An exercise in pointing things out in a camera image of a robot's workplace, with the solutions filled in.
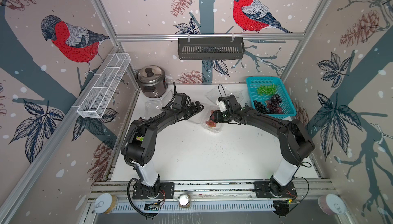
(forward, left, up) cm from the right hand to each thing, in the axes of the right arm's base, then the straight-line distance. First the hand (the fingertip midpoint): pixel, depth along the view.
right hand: (213, 115), depth 91 cm
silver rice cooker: (+21, +41, +8) cm, 47 cm away
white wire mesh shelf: (-10, +57, +21) cm, 62 cm away
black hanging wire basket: (+43, +2, +20) cm, 47 cm away
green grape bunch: (+29, -41, -6) cm, 51 cm away
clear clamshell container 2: (+13, +43, -10) cm, 47 cm away
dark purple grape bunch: (+12, -40, -5) cm, 43 cm away
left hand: (+4, +7, +3) cm, 9 cm away
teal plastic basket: (+33, -32, -4) cm, 47 cm away
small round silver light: (-44, +13, +1) cm, 45 cm away
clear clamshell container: (0, +7, -5) cm, 9 cm away
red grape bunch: (-2, +1, -7) cm, 7 cm away
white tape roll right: (-41, -52, -6) cm, 67 cm away
